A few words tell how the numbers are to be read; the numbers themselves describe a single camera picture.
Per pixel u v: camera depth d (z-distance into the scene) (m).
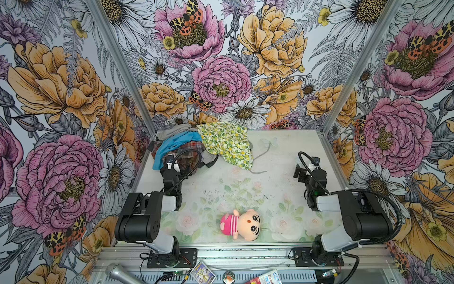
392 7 0.72
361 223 0.45
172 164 0.78
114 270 0.69
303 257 0.74
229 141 1.08
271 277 0.67
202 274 0.69
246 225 0.75
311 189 0.74
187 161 0.94
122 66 0.89
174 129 1.09
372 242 0.50
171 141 0.97
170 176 0.73
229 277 0.70
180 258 0.73
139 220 0.45
